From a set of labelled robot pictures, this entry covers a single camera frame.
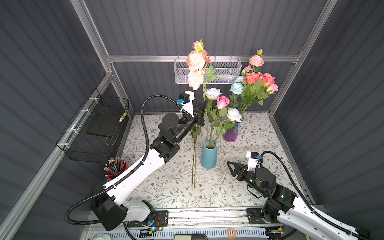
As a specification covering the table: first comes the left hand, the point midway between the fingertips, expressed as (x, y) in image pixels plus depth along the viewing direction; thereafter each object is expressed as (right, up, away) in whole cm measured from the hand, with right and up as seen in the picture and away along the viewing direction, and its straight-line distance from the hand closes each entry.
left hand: (207, 101), depth 59 cm
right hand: (+13, -29, +14) cm, 35 cm away
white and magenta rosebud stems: (-5, -14, +47) cm, 49 cm away
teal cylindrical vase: (+3, -25, +20) cm, 32 cm away
